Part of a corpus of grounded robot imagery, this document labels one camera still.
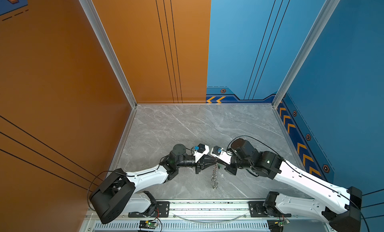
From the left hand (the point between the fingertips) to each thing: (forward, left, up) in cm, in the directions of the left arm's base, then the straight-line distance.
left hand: (215, 160), depth 72 cm
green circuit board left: (-24, +30, -19) cm, 43 cm away
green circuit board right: (-23, -32, -17) cm, 43 cm away
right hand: (0, -1, +1) cm, 1 cm away
